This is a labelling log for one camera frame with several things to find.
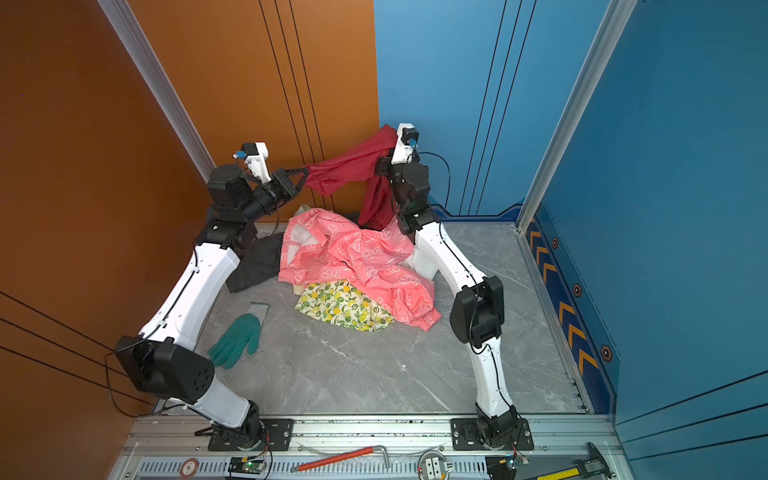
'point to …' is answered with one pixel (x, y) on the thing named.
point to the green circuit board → (245, 465)
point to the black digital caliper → (596, 465)
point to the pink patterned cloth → (318, 247)
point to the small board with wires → (515, 459)
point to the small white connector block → (432, 465)
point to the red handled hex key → (342, 457)
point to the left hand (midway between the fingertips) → (308, 165)
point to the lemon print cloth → (344, 303)
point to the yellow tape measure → (568, 472)
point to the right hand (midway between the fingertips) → (385, 134)
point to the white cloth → (421, 261)
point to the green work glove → (243, 332)
